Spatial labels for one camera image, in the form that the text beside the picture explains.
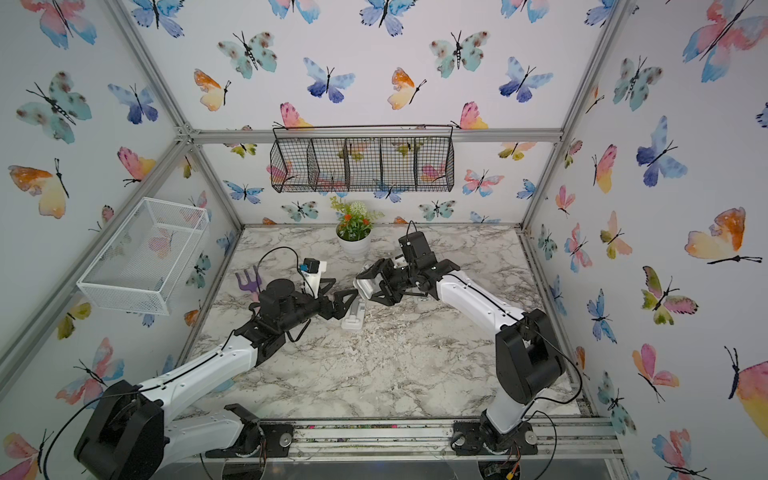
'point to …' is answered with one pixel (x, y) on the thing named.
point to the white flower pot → (355, 249)
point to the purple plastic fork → (253, 287)
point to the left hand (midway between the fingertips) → (348, 285)
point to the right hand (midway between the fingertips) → (363, 282)
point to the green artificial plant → (355, 221)
